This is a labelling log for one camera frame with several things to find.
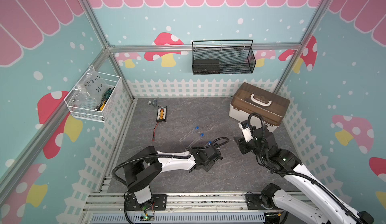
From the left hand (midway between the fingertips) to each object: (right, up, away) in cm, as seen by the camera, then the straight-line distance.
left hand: (206, 161), depth 87 cm
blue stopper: (-5, +18, +16) cm, 25 cm away
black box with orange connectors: (-31, +28, +22) cm, 47 cm away
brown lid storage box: (+26, +37, +5) cm, 46 cm away
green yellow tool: (-51, +36, -13) cm, 64 cm away
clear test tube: (-11, +14, +12) cm, 22 cm away
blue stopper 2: (-2, +14, +13) cm, 19 cm away
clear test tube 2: (-8, +10, +8) cm, 15 cm away
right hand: (+15, +17, -12) cm, 26 cm away
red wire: (-34, +15, +13) cm, 40 cm away
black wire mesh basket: (+17, +63, +10) cm, 66 cm away
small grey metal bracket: (-39, +37, +29) cm, 61 cm away
